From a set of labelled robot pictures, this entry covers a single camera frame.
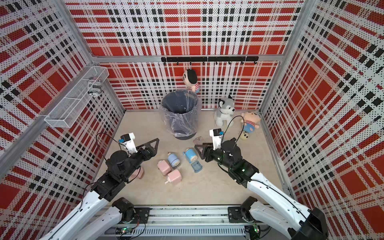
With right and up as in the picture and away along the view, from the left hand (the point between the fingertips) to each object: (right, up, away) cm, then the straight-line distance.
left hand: (157, 141), depth 72 cm
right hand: (+22, -2, -1) cm, 22 cm away
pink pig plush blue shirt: (+57, +10, +33) cm, 66 cm away
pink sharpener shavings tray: (+20, 0, +1) cm, 20 cm away
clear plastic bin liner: (+8, +18, +29) cm, 35 cm away
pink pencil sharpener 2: (+7, -20, +9) cm, 23 cm away
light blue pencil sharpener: (+5, -12, +13) cm, 19 cm away
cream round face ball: (+52, +1, +29) cm, 60 cm away
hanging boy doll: (+15, +36, +19) cm, 44 cm away
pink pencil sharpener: (+1, -16, +12) cm, 20 cm away
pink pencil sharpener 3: (-5, -12, -10) cm, 17 cm away
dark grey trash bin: (+7, +19, +29) cm, 36 cm away
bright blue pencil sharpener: (+16, -10, +17) cm, 25 cm away
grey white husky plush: (+39, +16, +32) cm, 53 cm away
